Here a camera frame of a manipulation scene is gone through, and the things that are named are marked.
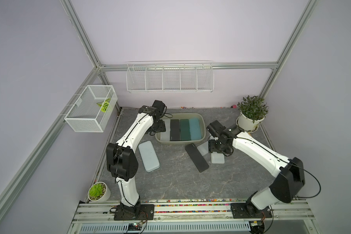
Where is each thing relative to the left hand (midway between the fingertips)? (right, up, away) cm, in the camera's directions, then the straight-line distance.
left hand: (156, 130), depth 86 cm
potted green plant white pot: (+61, +13, +6) cm, 63 cm away
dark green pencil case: (+18, -3, +18) cm, 26 cm away
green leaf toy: (-28, +15, -5) cm, 32 cm away
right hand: (+34, -10, -4) cm, 36 cm away
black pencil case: (+10, -1, +19) cm, 22 cm away
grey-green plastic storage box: (+31, +7, +20) cm, 37 cm away
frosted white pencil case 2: (+35, -15, -7) cm, 39 cm away
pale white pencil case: (-6, -17, +6) cm, 18 cm away
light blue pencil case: (+25, -3, +18) cm, 31 cm away
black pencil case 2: (+25, -18, +7) cm, 32 cm away
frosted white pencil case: (+4, -5, +16) cm, 17 cm away
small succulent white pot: (-26, -30, -14) cm, 42 cm away
